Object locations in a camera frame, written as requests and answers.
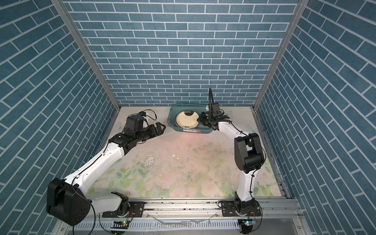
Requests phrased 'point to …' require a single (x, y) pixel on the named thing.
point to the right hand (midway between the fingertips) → (197, 119)
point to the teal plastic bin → (176, 108)
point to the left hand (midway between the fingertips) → (164, 129)
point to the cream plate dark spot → (187, 119)
